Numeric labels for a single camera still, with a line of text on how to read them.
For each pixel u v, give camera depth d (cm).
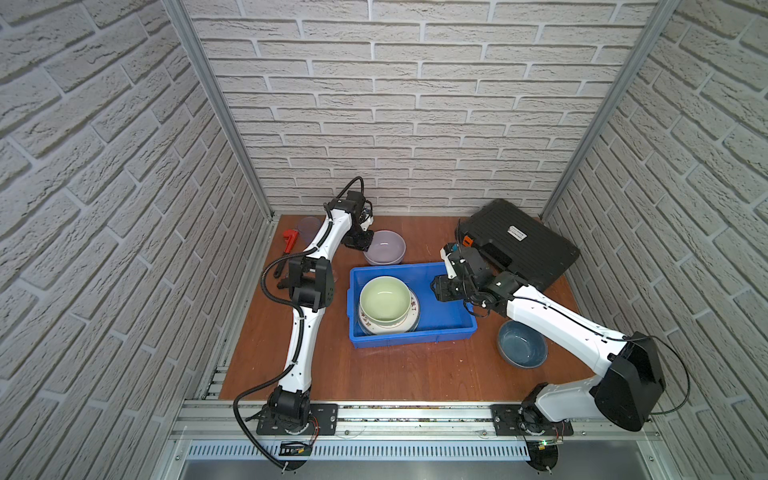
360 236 92
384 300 90
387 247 106
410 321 87
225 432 70
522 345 86
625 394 40
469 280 61
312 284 64
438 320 94
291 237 110
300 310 64
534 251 100
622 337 44
